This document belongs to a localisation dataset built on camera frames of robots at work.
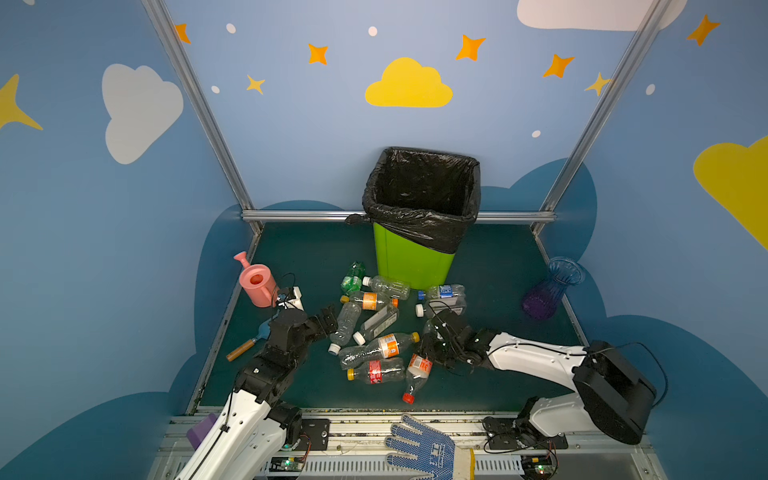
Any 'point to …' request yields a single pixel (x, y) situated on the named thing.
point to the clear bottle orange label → (386, 346)
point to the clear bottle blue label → (441, 291)
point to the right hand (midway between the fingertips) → (419, 350)
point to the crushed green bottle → (352, 282)
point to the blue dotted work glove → (438, 458)
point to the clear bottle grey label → (435, 306)
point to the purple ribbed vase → (543, 300)
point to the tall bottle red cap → (417, 375)
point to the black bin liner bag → (429, 196)
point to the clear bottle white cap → (396, 289)
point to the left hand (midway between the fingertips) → (324, 310)
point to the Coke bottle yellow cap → (378, 371)
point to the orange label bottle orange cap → (373, 301)
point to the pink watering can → (258, 282)
